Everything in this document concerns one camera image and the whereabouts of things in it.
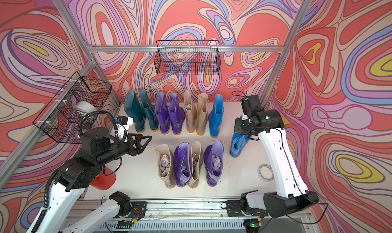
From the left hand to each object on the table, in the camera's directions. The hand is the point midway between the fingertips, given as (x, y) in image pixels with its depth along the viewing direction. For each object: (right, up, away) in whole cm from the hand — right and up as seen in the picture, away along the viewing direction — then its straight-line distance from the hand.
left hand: (148, 137), depth 62 cm
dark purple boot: (+1, +11, +18) cm, 21 cm away
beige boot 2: (+23, +8, +21) cm, 32 cm away
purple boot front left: (+14, -13, +4) cm, 19 cm away
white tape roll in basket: (-36, +13, +12) cm, 40 cm away
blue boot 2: (+37, -3, +2) cm, 38 cm away
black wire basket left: (-43, +6, +7) cm, 44 cm away
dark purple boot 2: (+9, +9, +22) cm, 25 cm away
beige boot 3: (+6, -14, +6) cm, 16 cm away
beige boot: (+16, +11, +20) cm, 28 cm away
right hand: (+41, +1, +8) cm, 42 cm away
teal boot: (-15, +13, +21) cm, 29 cm away
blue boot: (+30, +8, +20) cm, 37 cm away
